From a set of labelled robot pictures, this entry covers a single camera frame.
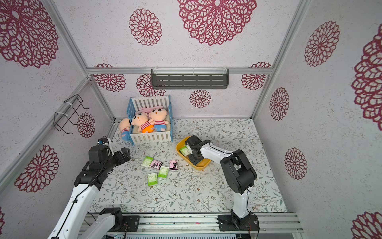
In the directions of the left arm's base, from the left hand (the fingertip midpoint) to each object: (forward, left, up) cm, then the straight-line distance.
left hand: (122, 153), depth 79 cm
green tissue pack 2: (-4, -20, -17) cm, 26 cm away
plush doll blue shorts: (+32, -14, -6) cm, 35 cm away
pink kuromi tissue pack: (+1, -15, -16) cm, 22 cm away
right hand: (+6, -42, -17) cm, 46 cm away
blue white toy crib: (+45, -4, -5) cm, 45 cm away
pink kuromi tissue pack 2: (+1, -26, -16) cm, 30 cm away
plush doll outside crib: (+28, +11, -11) cm, 32 cm away
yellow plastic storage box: (+2, -44, -18) cm, 48 cm away
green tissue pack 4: (+11, -33, -15) cm, 38 cm away
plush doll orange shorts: (+30, -2, -5) cm, 30 cm away
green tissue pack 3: (-8, -14, -16) cm, 23 cm away
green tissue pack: (+4, -8, -17) cm, 19 cm away
